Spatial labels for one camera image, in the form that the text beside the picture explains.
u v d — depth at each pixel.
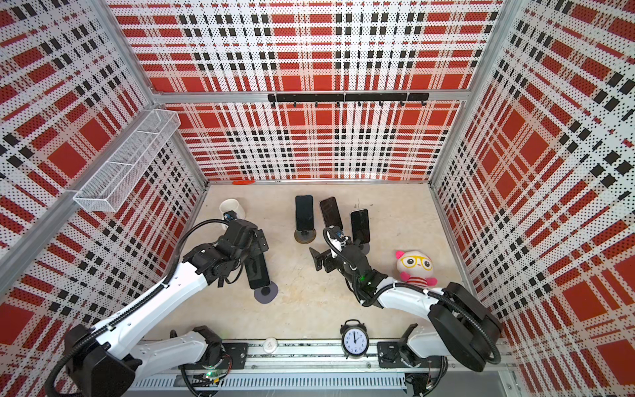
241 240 0.59
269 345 0.75
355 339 0.75
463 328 0.42
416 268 0.86
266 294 0.86
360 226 0.90
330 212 0.95
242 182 1.27
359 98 0.90
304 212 0.94
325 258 0.72
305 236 1.01
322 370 0.72
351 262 0.60
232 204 1.02
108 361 0.38
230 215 0.69
